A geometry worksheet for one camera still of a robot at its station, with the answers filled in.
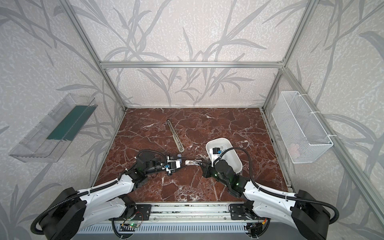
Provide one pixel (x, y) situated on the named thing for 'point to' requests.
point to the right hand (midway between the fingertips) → (199, 158)
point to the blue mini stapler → (179, 155)
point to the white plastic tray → (230, 156)
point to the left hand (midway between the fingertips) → (186, 156)
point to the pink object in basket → (294, 150)
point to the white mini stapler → (190, 162)
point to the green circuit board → (130, 227)
